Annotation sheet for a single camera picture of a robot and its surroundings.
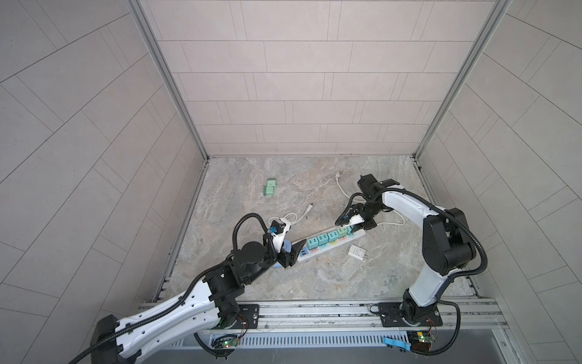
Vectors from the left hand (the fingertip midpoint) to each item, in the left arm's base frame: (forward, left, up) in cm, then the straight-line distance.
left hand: (300, 234), depth 70 cm
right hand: (+13, -20, -14) cm, 28 cm away
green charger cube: (+6, -16, -12) cm, 21 cm away
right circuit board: (-25, -39, -18) cm, 49 cm away
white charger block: (+1, -21, -16) cm, 26 cm away
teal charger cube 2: (+4, -8, -12) cm, 15 cm away
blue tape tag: (-26, -29, -16) cm, 42 cm away
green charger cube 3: (+29, +14, -17) cm, 36 cm away
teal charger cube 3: (+5, -12, -12) cm, 18 cm away
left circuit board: (-26, +20, -15) cm, 36 cm away
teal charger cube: (+2, -5, -12) cm, 13 cm away
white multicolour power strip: (0, -2, -16) cm, 17 cm away
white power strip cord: (+38, -18, -17) cm, 46 cm away
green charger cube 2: (+33, +13, -16) cm, 39 cm away
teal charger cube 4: (+7, -18, -12) cm, 23 cm away
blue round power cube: (-6, +4, +5) cm, 9 cm away
